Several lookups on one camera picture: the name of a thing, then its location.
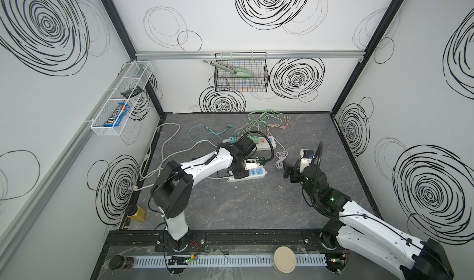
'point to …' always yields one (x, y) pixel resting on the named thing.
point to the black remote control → (136, 91)
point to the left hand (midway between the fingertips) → (242, 170)
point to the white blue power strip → (253, 173)
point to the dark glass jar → (118, 261)
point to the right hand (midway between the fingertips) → (295, 162)
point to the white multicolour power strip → (262, 143)
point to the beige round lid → (284, 260)
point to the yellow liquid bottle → (140, 215)
